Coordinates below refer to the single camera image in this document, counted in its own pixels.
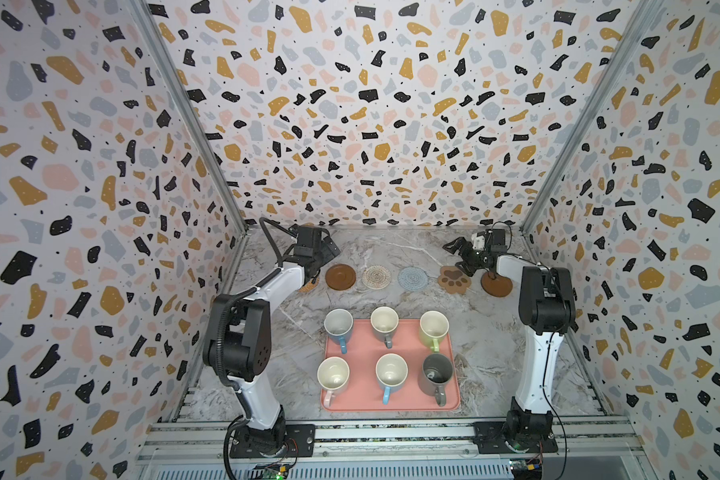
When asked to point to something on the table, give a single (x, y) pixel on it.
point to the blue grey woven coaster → (413, 278)
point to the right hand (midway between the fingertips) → (451, 246)
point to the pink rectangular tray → (363, 350)
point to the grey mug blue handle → (338, 325)
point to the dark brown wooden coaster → (340, 277)
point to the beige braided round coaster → (376, 277)
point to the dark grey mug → (435, 372)
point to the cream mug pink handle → (333, 374)
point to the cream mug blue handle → (391, 374)
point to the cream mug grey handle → (384, 321)
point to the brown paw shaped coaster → (453, 279)
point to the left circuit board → (274, 471)
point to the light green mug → (433, 327)
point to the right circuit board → (523, 470)
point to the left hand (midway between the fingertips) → (329, 245)
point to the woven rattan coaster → (308, 287)
